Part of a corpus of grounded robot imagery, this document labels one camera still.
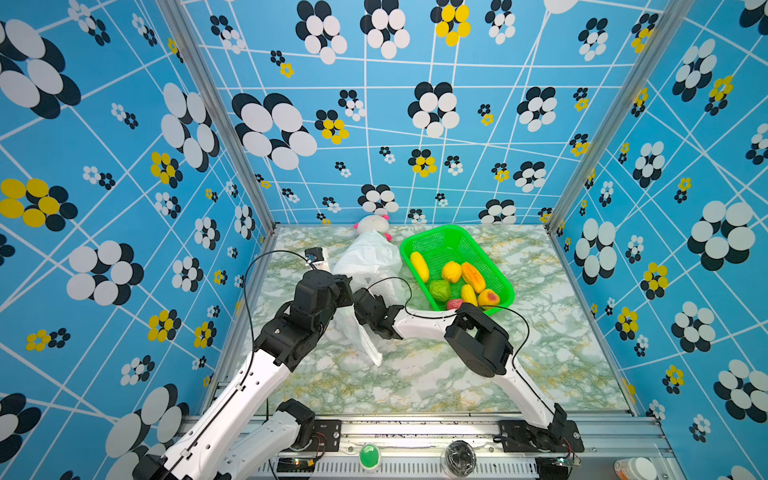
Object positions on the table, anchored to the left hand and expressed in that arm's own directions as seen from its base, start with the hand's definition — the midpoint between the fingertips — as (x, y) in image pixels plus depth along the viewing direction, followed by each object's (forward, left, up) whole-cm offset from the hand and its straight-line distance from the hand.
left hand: (345, 274), depth 73 cm
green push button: (-36, -7, -17) cm, 40 cm away
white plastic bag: (+5, -6, -2) cm, 8 cm away
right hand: (+8, -1, -27) cm, 28 cm away
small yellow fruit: (+16, -32, -21) cm, 41 cm away
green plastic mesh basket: (+31, -33, -23) cm, 51 cm away
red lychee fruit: (+4, -31, -21) cm, 38 cm away
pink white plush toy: (+38, -5, -19) cm, 43 cm away
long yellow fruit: (+7, -36, -22) cm, 43 cm away
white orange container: (-37, -64, -19) cm, 76 cm away
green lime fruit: (+8, -27, -20) cm, 35 cm away
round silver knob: (-36, -26, -16) cm, 47 cm away
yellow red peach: (+6, -42, -21) cm, 47 cm away
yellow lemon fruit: (+20, -21, -22) cm, 36 cm away
